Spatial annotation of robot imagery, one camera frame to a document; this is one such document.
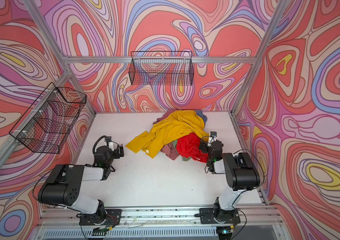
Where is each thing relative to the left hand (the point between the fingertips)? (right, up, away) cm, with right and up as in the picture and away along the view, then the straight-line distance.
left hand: (116, 144), depth 94 cm
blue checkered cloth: (+56, +22, +15) cm, 62 cm away
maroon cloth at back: (+31, +20, +21) cm, 43 cm away
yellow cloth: (+34, +10, 0) cm, 36 cm away
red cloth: (+46, 0, -3) cm, 46 cm away
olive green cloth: (+44, -9, -2) cm, 45 cm away
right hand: (+60, +1, +3) cm, 60 cm away
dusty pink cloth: (+34, -4, -1) cm, 35 cm away
